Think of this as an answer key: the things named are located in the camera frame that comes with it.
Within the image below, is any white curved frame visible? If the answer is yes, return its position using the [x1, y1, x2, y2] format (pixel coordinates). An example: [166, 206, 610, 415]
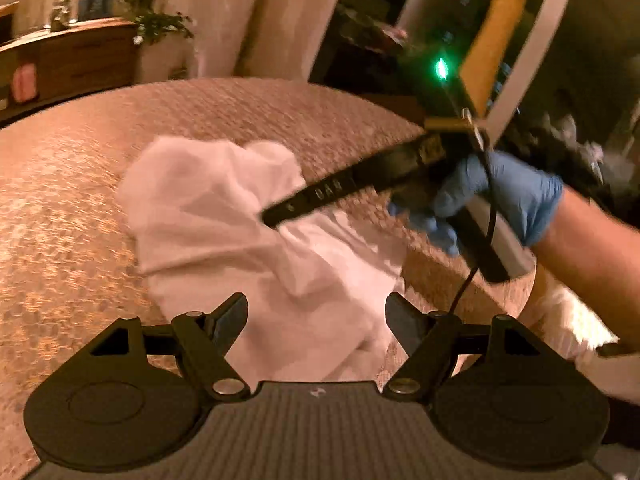
[487, 0, 584, 149]

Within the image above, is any cream curtain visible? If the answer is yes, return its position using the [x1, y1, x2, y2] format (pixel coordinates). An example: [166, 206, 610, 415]
[190, 0, 357, 84]

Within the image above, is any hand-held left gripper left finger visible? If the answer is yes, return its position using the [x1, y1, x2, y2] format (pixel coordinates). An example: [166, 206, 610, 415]
[89, 291, 251, 403]

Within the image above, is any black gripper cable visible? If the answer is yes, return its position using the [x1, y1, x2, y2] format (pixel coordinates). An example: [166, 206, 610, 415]
[447, 110, 501, 316]

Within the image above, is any leafy green plant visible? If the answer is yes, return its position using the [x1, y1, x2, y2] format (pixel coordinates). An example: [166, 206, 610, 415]
[114, 0, 197, 47]

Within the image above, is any person's right forearm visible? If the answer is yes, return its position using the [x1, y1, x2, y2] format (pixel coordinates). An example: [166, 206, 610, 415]
[520, 189, 640, 307]

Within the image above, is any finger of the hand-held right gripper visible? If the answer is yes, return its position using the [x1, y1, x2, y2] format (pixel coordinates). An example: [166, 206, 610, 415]
[261, 191, 314, 231]

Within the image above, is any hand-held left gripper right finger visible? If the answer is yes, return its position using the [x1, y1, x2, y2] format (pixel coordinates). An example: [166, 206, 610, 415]
[381, 292, 552, 404]

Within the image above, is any person's right hand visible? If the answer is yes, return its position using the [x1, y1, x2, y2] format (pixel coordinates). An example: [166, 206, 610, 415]
[387, 151, 564, 257]

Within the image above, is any white plant pot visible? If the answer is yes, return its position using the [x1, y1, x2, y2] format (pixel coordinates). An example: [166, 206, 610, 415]
[134, 35, 199, 84]

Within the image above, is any long wooden cabinet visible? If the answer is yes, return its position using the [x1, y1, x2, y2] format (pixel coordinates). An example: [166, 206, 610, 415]
[0, 0, 142, 127]

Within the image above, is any white printed sweatshirt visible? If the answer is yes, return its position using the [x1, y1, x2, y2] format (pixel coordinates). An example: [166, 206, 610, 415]
[120, 135, 409, 387]

